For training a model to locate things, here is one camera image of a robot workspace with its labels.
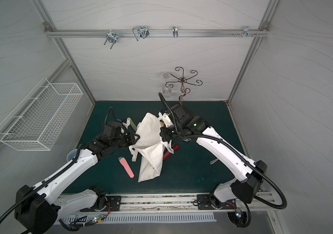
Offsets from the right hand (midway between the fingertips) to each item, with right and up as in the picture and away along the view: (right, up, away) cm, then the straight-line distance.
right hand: (160, 133), depth 70 cm
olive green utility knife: (-17, +5, +5) cm, 18 cm away
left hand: (-12, -3, +8) cm, 14 cm away
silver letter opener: (+32, -20, +18) cm, 41 cm away
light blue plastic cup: (-53, -14, +14) cm, 57 cm away
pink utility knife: (-23, -21, +16) cm, 35 cm away
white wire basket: (-59, +6, -2) cm, 59 cm away
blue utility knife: (+2, -9, 0) cm, 9 cm away
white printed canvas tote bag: (-5, -7, -4) cm, 10 cm away
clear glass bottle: (+2, +26, +28) cm, 38 cm away
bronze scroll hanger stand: (+13, +31, +20) cm, 39 cm away
